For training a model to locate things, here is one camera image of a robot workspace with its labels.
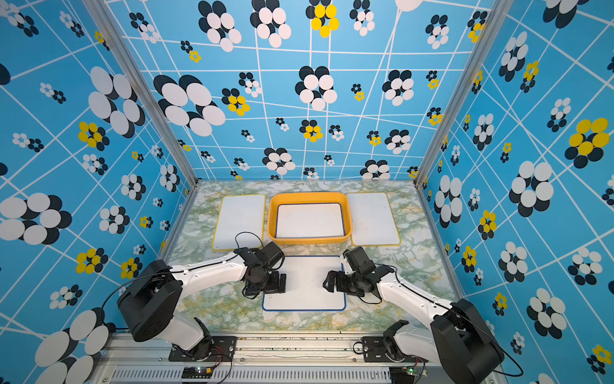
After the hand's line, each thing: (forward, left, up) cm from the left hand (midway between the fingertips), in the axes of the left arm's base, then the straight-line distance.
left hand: (280, 290), depth 85 cm
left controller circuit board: (-24, +24, -4) cm, 34 cm away
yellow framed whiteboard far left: (+30, +21, -1) cm, 37 cm away
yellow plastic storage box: (+41, +5, +2) cm, 42 cm away
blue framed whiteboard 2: (+5, -9, +1) cm, 10 cm away
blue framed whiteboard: (+32, -10, -1) cm, 33 cm away
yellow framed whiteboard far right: (+30, -39, -1) cm, 49 cm away
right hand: (+1, -21, +1) cm, 21 cm away
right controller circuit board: (-24, -38, -1) cm, 46 cm away
